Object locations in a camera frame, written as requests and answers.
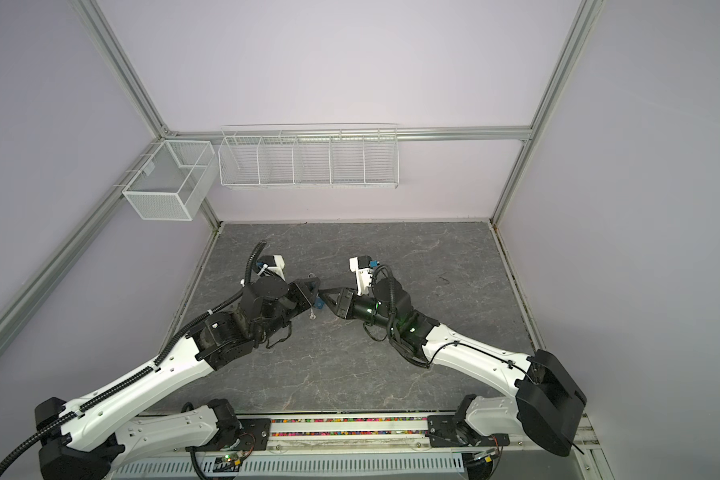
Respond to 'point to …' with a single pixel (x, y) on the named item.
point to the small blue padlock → (319, 303)
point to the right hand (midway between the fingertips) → (319, 297)
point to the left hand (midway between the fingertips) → (320, 287)
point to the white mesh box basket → (174, 183)
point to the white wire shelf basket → (360, 155)
